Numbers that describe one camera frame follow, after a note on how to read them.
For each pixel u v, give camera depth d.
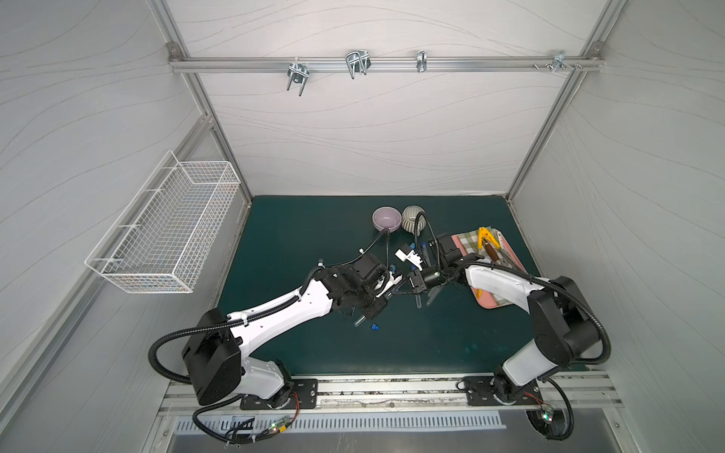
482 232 1.04
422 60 0.78
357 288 0.59
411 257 0.78
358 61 0.77
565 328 0.45
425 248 0.82
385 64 0.80
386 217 1.10
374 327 0.84
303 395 0.74
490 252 1.01
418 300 0.91
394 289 0.77
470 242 1.05
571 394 0.75
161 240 0.68
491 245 1.03
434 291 0.93
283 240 1.07
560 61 0.76
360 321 0.76
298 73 0.79
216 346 0.40
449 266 0.69
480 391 0.73
